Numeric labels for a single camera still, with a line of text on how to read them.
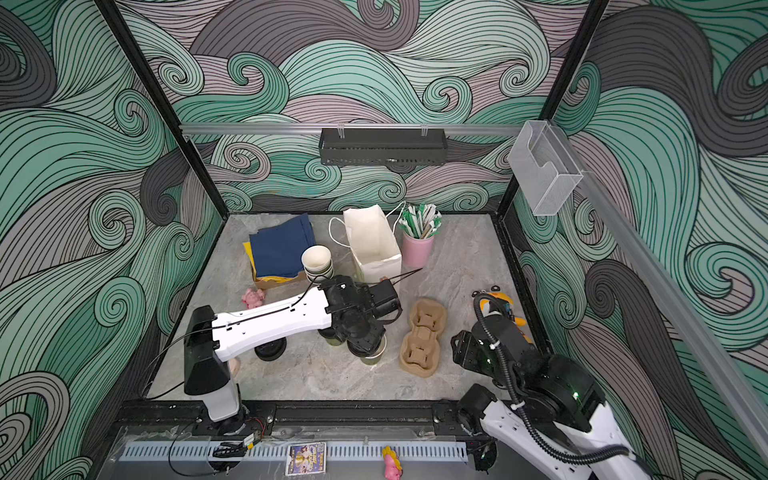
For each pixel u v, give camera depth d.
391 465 0.64
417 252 0.97
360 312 0.51
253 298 0.92
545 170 0.79
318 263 0.90
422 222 0.95
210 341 0.43
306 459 0.67
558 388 0.38
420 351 0.81
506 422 0.59
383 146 0.97
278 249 1.00
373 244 1.01
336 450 0.70
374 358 0.74
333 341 0.83
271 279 0.95
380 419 0.75
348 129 0.93
